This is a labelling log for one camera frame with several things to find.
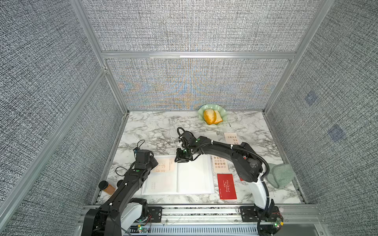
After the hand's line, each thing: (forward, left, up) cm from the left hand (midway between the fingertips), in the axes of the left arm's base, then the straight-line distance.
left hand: (155, 158), depth 88 cm
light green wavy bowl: (+38, -47, -1) cm, 60 cm away
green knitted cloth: (-12, -72, -3) cm, 73 cm away
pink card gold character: (-3, -5, -5) cm, 7 cm away
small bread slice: (+30, -44, -1) cm, 53 cm away
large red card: (-17, -40, -6) cm, 44 cm away
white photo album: (-11, -10, -4) cm, 15 cm away
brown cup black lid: (-16, +24, +3) cm, 29 cm away
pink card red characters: (+16, -51, -5) cm, 53 cm away
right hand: (-1, -11, +1) cm, 11 cm away
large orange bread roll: (+30, -36, +2) cm, 48 cm away
